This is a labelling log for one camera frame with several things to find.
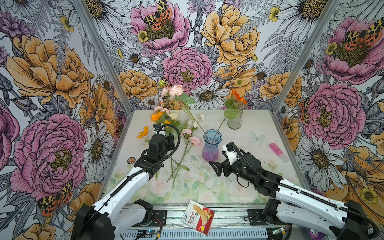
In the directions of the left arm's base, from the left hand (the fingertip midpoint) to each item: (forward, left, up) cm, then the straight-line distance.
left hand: (170, 139), depth 82 cm
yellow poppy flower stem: (+13, +20, -13) cm, 27 cm away
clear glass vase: (+27, -45, -19) cm, 55 cm away
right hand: (-14, -24, 0) cm, 27 cm away
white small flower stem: (+25, -13, -13) cm, 31 cm away
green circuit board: (-39, +7, -19) cm, 44 cm away
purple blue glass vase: (+1, -23, -1) cm, 23 cm away
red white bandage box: (-34, -14, -15) cm, 40 cm away
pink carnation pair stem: (+9, -13, -15) cm, 22 cm away
